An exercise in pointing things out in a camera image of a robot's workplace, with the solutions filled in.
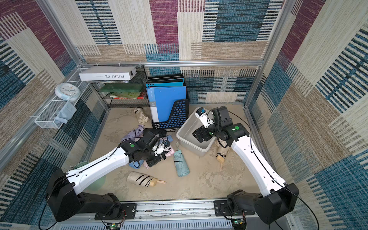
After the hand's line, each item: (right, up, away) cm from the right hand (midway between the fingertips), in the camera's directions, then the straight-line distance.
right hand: (200, 127), depth 76 cm
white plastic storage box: (-7, -7, +9) cm, 14 cm away
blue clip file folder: (-22, +16, +14) cm, 31 cm away
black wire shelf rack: (-37, +31, +19) cm, 52 cm away
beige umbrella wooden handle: (+14, -18, +13) cm, 26 cm away
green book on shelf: (-51, +25, +23) cm, 61 cm away
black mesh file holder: (-11, +6, +21) cm, 25 cm away
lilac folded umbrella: (-42, -7, +24) cm, 49 cm away
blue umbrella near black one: (-18, -9, +23) cm, 31 cm away
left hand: (-23, -16, +6) cm, 29 cm away
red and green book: (-48, +20, +24) cm, 57 cm away
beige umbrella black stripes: (-31, -29, +4) cm, 42 cm away
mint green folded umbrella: (-10, -25, +10) cm, 28 cm away
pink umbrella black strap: (-16, -13, 0) cm, 20 cm away
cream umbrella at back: (-42, +8, +34) cm, 54 cm away
